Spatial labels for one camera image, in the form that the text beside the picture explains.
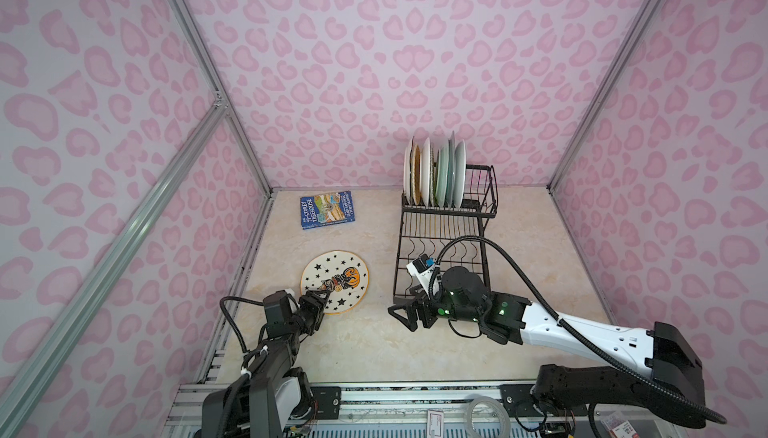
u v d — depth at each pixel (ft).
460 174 2.48
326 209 3.63
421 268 2.08
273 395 1.80
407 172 2.56
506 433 2.19
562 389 1.99
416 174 2.58
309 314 2.56
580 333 1.52
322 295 2.74
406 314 2.06
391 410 2.38
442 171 2.55
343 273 3.13
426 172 2.52
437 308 2.06
